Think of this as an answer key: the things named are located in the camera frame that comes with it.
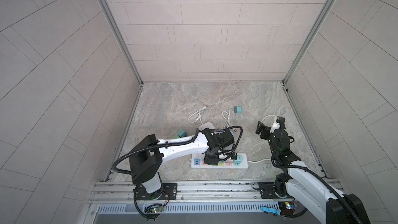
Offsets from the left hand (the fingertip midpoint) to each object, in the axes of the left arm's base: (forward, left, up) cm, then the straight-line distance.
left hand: (217, 157), depth 78 cm
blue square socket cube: (0, -3, +23) cm, 23 cm away
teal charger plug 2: (-2, -10, -1) cm, 11 cm away
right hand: (+17, -26, +4) cm, 31 cm away
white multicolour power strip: (-2, +10, -2) cm, 10 cm away
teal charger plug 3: (-6, -1, +12) cm, 13 cm away
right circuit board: (-21, -31, -4) cm, 37 cm away
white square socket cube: (+19, +5, -2) cm, 20 cm away
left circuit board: (-21, +27, -1) cm, 35 cm away
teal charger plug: (+31, -15, -2) cm, 34 cm away
